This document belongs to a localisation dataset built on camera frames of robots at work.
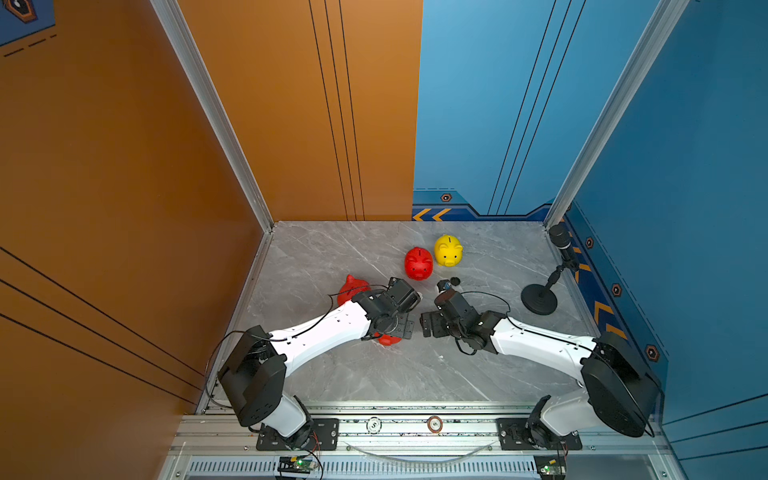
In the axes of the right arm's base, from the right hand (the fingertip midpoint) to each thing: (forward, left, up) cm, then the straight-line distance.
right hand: (434, 318), depth 88 cm
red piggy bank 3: (-7, +14, -1) cm, 15 cm away
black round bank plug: (+17, -9, -5) cm, 20 cm away
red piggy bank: (+18, +4, +4) cm, 19 cm away
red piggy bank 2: (+8, +25, +3) cm, 27 cm away
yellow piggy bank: (+24, -6, +3) cm, 25 cm away
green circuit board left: (-35, +34, -7) cm, 49 cm away
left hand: (-2, +11, +3) cm, 12 cm away
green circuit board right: (-35, -25, -9) cm, 44 cm away
